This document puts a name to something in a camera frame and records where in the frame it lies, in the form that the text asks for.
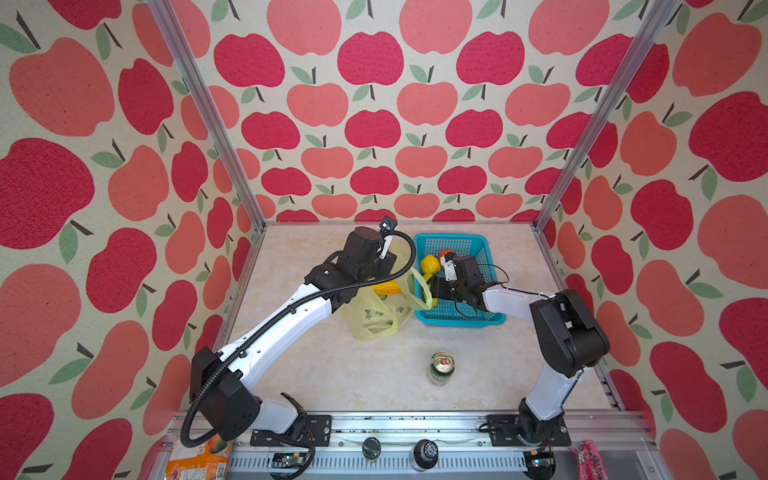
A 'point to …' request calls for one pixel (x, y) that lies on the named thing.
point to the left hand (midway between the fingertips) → (391, 250)
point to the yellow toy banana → (387, 288)
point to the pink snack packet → (590, 462)
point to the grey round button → (371, 448)
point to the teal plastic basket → (454, 313)
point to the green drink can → (442, 366)
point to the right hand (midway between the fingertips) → (435, 285)
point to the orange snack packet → (207, 461)
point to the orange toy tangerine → (445, 252)
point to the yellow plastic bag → (377, 317)
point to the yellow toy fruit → (430, 265)
